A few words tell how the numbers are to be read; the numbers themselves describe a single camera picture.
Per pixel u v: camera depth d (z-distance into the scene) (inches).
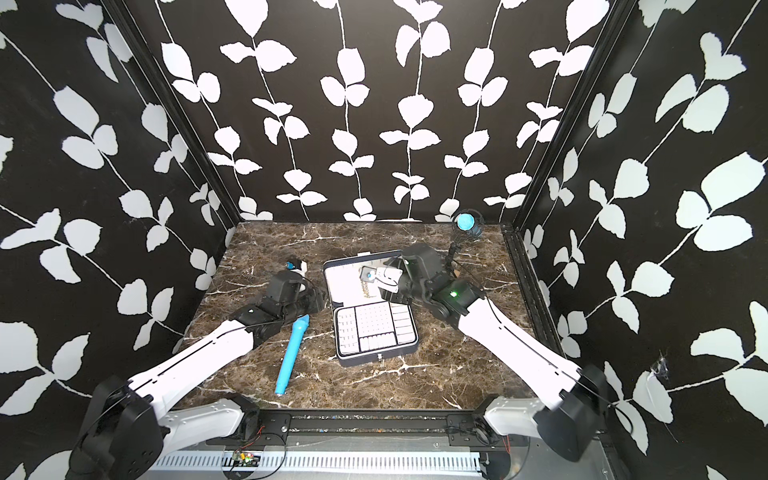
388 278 24.0
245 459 27.9
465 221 33.7
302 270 29.8
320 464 27.6
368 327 33.8
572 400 15.1
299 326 34.4
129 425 15.2
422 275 21.2
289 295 25.4
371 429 29.4
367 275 23.7
